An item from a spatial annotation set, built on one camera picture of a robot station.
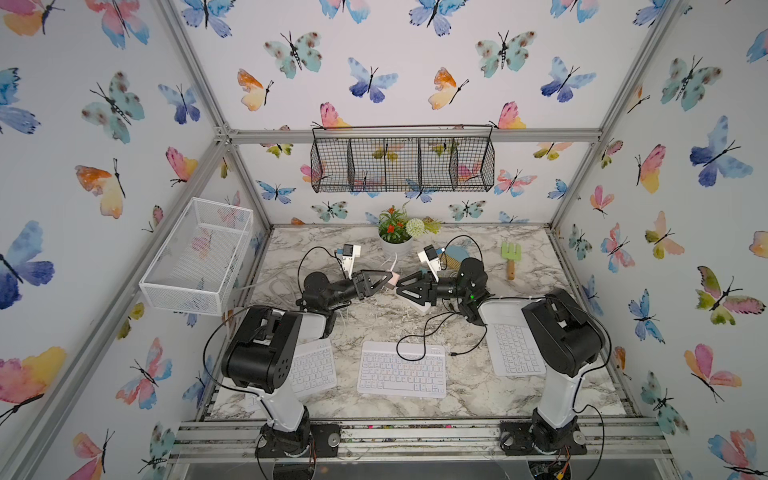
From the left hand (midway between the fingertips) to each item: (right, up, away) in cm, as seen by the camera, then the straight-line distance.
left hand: (393, 276), depth 79 cm
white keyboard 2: (-22, -26, +5) cm, 35 cm away
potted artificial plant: (+1, +13, +21) cm, 25 cm away
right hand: (+2, -3, -1) cm, 4 cm away
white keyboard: (+3, -26, +5) cm, 27 cm away
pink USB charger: (0, -1, 0) cm, 1 cm away
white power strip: (+10, -12, +18) cm, 23 cm away
